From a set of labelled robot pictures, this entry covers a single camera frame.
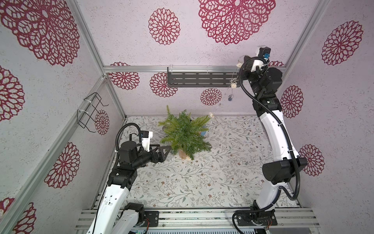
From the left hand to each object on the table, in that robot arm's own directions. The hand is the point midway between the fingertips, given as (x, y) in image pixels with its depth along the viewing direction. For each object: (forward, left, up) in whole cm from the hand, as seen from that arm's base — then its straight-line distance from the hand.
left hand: (165, 148), depth 71 cm
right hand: (+27, -37, +33) cm, 56 cm away
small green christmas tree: (+6, -10, +4) cm, 12 cm away
